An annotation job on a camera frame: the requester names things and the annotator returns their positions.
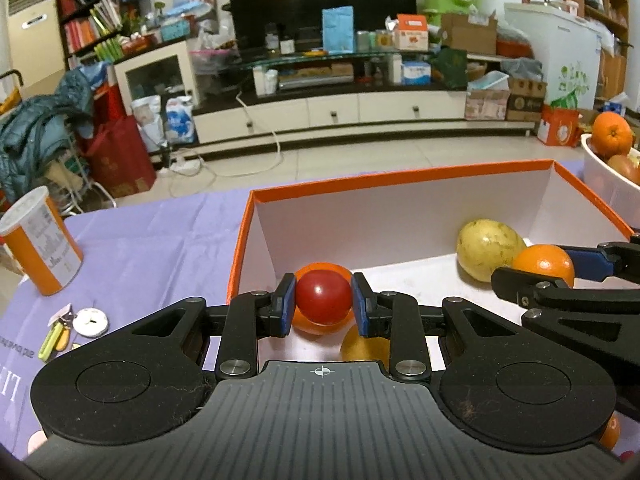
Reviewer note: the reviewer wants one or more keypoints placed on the purple floral tablecloth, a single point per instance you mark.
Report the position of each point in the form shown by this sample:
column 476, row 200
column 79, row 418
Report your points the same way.
column 150, row 240

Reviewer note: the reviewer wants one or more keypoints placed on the light blue paper box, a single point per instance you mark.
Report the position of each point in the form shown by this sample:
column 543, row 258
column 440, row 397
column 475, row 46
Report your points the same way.
column 338, row 30

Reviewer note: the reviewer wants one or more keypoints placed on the orange cardboard box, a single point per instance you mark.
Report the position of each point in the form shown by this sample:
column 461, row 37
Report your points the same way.
column 400, row 220

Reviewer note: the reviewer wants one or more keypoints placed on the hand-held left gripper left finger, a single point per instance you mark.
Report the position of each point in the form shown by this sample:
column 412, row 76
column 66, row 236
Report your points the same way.
column 285, row 305

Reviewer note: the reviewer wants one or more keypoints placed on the blue and white bag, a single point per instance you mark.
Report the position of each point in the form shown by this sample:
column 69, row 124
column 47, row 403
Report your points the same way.
column 179, row 120

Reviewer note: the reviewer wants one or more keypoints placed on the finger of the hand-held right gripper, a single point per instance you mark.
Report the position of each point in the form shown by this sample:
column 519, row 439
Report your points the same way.
column 565, row 310
column 585, row 262

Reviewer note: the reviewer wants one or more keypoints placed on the yellow-green pear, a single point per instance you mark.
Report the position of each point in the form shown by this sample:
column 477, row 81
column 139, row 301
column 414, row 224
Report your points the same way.
column 360, row 350
column 487, row 255

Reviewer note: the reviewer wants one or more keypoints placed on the white round lid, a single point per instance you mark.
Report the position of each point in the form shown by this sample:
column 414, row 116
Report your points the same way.
column 90, row 321

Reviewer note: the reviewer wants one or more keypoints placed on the blue padded jacket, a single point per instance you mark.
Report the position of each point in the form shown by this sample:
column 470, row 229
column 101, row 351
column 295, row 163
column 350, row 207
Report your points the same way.
column 45, row 120

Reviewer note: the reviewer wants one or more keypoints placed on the clear plastic bin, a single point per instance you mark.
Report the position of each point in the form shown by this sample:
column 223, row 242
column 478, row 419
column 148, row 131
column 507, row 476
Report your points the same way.
column 487, row 81

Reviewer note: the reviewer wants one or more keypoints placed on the dark bookshelf with books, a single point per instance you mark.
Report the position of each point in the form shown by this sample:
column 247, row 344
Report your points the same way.
column 87, row 15

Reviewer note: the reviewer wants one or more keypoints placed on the reddish apple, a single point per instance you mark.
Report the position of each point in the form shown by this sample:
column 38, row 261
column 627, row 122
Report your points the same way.
column 625, row 167

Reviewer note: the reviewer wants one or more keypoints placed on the red shopping bag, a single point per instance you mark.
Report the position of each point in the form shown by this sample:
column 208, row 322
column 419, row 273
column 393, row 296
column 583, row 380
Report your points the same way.
column 117, row 157

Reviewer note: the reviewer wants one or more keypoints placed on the white plastic bowl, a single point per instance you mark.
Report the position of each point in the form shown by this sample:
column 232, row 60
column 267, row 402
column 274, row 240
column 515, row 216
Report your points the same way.
column 602, row 175

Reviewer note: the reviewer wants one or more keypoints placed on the open cardboard box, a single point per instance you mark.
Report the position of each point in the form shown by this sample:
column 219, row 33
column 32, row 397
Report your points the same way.
column 467, row 32

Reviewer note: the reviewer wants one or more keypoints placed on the red cherry tomato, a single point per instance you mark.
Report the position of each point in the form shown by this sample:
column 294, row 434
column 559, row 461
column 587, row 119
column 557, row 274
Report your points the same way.
column 627, row 456
column 324, row 296

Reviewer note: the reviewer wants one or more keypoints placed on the wooden shelf unit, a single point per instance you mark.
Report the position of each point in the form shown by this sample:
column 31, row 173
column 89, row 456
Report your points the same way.
column 600, row 0

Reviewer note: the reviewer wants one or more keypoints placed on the large orange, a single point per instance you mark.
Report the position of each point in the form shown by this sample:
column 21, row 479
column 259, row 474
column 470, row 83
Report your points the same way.
column 542, row 262
column 306, row 326

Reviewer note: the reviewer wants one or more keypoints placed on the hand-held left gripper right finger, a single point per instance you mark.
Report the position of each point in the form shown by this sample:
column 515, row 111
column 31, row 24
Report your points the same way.
column 361, row 310

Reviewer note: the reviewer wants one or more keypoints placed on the white TV stand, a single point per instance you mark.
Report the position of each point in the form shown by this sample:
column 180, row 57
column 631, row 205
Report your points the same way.
column 330, row 110

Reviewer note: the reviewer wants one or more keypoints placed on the beige standing air conditioner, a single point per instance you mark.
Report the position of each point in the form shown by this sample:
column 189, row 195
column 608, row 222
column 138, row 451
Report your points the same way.
column 35, row 35

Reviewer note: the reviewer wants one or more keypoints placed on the white chest freezer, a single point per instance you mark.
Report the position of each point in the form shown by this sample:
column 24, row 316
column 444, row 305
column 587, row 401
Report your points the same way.
column 555, row 55

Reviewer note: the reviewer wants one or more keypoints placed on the brown cardboard box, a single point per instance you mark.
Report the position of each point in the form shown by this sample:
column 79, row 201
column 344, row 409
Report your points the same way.
column 525, row 100

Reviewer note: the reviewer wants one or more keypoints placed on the orange and white canister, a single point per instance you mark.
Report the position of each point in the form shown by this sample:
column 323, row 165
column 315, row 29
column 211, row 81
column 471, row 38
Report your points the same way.
column 42, row 245

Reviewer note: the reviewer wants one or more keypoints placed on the white sack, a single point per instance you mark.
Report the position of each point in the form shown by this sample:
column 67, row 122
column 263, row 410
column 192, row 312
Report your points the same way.
column 147, row 115

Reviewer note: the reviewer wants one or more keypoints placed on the white container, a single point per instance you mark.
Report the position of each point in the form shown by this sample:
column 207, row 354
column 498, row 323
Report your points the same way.
column 265, row 82

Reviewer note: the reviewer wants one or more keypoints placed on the small tangerine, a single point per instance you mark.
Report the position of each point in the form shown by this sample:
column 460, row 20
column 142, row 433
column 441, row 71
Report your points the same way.
column 611, row 432

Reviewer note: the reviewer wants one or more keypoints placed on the white glass-door cabinet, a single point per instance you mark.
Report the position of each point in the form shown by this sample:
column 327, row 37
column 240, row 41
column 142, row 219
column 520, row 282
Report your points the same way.
column 155, row 72

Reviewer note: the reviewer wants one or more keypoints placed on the black television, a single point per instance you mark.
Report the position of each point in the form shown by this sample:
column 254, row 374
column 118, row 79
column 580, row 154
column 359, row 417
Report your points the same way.
column 320, row 0

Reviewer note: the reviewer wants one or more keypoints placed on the orange and white carton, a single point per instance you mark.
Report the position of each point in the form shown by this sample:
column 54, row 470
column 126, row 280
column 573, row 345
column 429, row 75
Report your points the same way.
column 412, row 32

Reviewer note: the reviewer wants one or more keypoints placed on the pink printed cardboard box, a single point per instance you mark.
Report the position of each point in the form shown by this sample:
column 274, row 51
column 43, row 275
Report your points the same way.
column 487, row 106

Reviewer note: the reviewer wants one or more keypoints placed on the dark green bag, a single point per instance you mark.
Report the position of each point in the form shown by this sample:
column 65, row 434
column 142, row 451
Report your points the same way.
column 449, row 67

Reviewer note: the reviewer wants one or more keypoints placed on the silver media player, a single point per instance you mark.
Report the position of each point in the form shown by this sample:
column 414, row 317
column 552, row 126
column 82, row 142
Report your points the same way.
column 315, row 77

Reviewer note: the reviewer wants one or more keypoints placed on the navel orange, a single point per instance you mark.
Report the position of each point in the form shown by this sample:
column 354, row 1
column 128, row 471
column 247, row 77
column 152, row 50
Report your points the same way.
column 611, row 132

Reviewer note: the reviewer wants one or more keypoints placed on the blue and white tissue box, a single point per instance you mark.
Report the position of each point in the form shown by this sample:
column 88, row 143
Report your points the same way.
column 416, row 72

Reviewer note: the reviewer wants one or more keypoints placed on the orange gift box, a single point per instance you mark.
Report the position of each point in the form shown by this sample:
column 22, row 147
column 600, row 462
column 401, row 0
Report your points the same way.
column 559, row 125

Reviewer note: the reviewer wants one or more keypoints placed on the white metal rack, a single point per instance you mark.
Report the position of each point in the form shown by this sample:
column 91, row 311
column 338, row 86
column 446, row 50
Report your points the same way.
column 75, row 180

